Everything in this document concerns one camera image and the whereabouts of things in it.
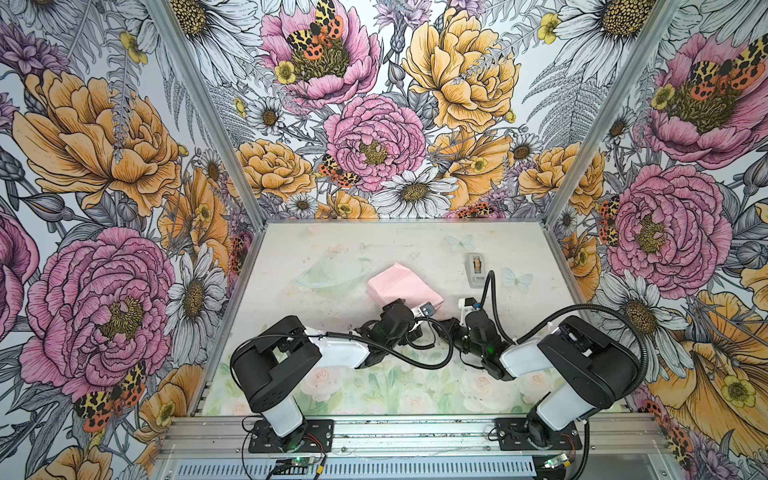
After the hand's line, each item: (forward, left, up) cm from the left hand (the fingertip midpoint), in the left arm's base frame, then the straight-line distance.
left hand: (405, 315), depth 91 cm
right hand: (-4, -8, -3) cm, 9 cm away
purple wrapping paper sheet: (+10, +2, +2) cm, 10 cm away
